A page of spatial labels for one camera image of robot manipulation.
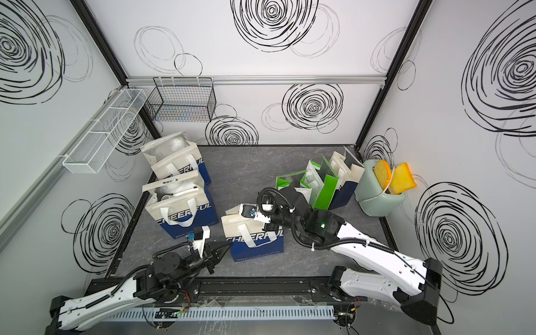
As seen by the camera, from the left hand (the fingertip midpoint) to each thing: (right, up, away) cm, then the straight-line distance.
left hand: (230, 246), depth 69 cm
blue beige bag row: (-17, +13, +3) cm, 22 cm away
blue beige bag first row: (-25, +31, +13) cm, 42 cm away
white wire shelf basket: (-49, +32, +3) cm, 59 cm away
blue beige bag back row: (+6, +4, -2) cm, 7 cm away
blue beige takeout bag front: (+42, +25, +6) cm, 50 cm away
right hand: (+9, +15, -4) cm, 18 cm away
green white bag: (+32, +22, +4) cm, 39 cm away
